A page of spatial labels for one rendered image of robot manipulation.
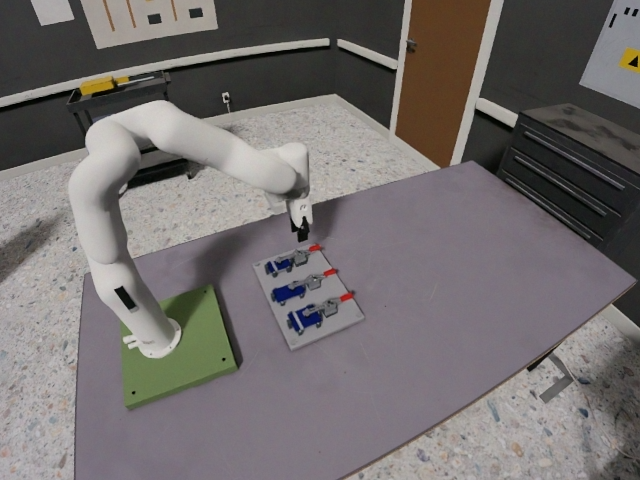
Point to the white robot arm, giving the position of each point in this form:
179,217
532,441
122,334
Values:
115,159

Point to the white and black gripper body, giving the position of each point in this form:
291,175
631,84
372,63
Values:
299,207

